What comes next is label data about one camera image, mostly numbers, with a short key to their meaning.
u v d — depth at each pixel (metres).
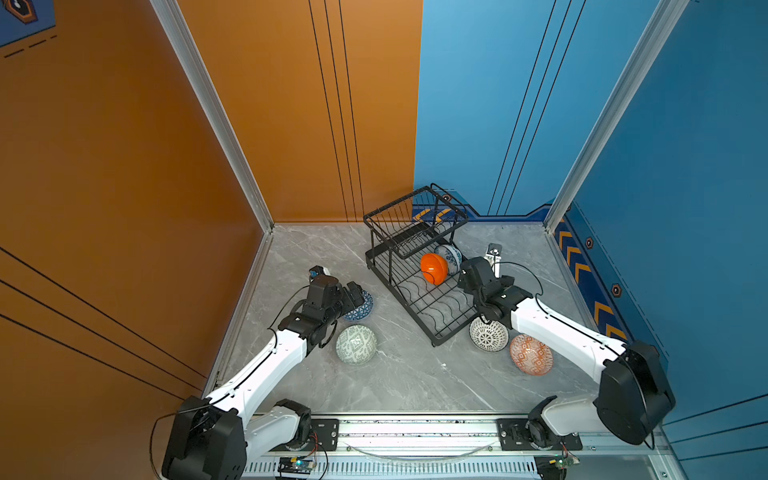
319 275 0.75
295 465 0.71
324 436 0.73
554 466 0.70
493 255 0.72
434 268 1.00
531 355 0.85
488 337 0.89
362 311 0.94
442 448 0.73
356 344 0.87
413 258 1.05
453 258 0.97
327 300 0.65
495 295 0.63
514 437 0.72
